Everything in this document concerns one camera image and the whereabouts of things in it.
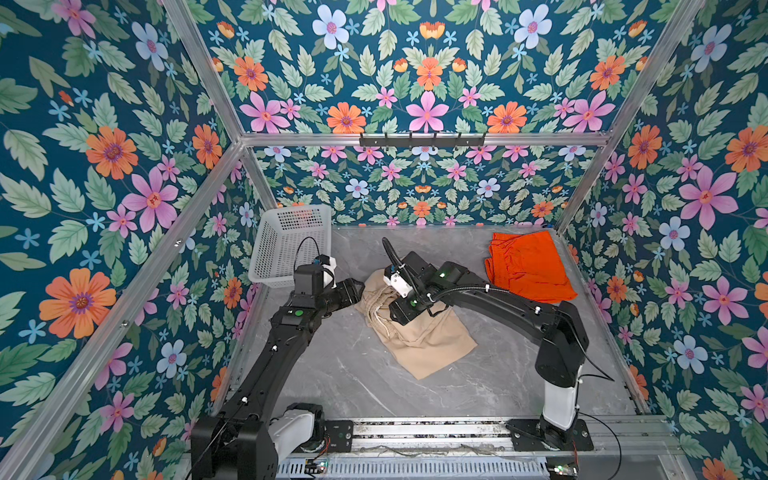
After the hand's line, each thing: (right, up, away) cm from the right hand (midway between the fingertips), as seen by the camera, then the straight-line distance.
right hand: (399, 307), depth 82 cm
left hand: (-10, +8, -2) cm, 13 cm away
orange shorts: (+46, +11, +23) cm, 53 cm away
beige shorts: (+7, -12, +5) cm, 15 cm away
